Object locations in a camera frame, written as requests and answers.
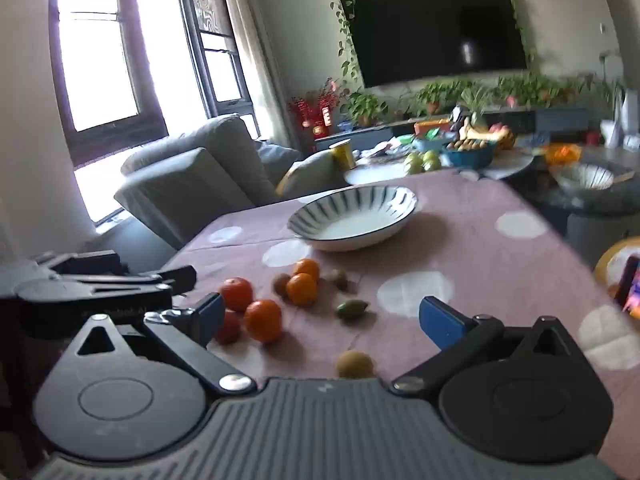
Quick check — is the white round coffee table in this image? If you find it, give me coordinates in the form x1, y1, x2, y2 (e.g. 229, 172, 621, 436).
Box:
345, 147, 536, 187

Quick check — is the bunch of bananas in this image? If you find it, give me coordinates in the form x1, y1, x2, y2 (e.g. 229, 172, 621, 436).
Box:
459, 119, 495, 142

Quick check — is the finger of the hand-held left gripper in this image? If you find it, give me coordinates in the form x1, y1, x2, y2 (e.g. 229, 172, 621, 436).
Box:
124, 265, 197, 296

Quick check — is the orange basket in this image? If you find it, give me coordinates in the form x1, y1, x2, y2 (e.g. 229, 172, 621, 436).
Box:
545, 142, 583, 166

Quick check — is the red flower decoration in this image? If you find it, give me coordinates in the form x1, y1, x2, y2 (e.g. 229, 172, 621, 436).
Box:
287, 77, 351, 138

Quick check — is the black phone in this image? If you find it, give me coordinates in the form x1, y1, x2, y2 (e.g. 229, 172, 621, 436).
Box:
614, 256, 640, 319

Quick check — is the black wall television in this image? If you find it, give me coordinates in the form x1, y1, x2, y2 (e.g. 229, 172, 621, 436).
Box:
345, 0, 530, 88

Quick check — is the dark television cabinet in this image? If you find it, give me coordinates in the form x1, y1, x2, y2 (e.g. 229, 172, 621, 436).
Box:
315, 105, 590, 153

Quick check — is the dark round side table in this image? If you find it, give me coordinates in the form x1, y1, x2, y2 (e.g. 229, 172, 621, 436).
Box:
510, 159, 640, 217

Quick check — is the large striped white bowl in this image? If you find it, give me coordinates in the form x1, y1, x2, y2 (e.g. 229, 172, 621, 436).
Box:
287, 185, 418, 252

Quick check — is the yellow stool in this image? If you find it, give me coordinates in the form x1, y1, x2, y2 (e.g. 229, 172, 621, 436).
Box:
594, 237, 640, 287

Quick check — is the grey sofa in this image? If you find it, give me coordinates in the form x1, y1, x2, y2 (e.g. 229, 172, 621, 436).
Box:
114, 114, 351, 251

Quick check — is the spider plant in vase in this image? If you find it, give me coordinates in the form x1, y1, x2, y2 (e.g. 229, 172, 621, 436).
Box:
459, 85, 493, 128

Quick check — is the pink polka dot tablecloth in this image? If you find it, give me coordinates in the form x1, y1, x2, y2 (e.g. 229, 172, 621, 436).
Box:
160, 168, 640, 480

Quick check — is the dark framed window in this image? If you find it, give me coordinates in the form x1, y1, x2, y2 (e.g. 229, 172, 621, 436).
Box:
49, 0, 263, 226

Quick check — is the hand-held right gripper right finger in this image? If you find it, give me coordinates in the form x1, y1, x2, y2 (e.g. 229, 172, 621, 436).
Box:
390, 296, 583, 396

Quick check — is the green trailing vine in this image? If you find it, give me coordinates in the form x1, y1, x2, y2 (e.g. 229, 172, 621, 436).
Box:
330, 0, 538, 92

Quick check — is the yellow lemon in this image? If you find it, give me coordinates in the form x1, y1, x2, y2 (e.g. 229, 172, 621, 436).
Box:
336, 351, 376, 379

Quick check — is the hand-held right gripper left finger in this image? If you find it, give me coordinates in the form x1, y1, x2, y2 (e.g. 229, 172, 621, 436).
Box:
60, 291, 257, 396

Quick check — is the tall plant in white pot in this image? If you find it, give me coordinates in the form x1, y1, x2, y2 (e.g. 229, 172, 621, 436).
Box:
597, 50, 626, 148

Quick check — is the white air purifier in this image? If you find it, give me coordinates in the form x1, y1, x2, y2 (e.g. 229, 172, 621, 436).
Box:
619, 89, 640, 150

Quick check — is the small striped bowl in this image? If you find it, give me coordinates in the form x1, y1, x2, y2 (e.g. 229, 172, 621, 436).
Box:
550, 162, 616, 192

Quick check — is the potted green plant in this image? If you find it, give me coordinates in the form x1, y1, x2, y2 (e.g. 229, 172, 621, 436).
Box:
418, 82, 454, 115
497, 75, 551, 106
345, 91, 388, 127
550, 76, 596, 103

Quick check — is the light grey cushion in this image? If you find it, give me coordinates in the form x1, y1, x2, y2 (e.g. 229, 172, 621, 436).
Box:
255, 140, 303, 186

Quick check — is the small red apple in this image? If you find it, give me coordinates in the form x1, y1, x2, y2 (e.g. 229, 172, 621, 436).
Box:
214, 309, 242, 345
219, 277, 254, 312

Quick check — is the beige curtain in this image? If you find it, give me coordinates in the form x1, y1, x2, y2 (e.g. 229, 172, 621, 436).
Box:
222, 0, 301, 151

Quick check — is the orange box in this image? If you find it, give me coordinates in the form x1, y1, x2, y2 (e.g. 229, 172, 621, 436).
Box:
414, 119, 453, 136

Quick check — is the yellow can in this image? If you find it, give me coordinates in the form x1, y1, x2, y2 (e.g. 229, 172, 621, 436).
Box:
329, 139, 357, 171

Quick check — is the green jujube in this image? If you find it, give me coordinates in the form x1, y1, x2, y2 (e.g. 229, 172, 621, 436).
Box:
335, 299, 370, 321

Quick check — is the teal tray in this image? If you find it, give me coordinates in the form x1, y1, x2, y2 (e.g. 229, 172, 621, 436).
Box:
414, 135, 453, 154

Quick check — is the blue ceramic bowl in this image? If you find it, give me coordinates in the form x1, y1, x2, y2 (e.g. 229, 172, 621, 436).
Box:
442, 141, 498, 170

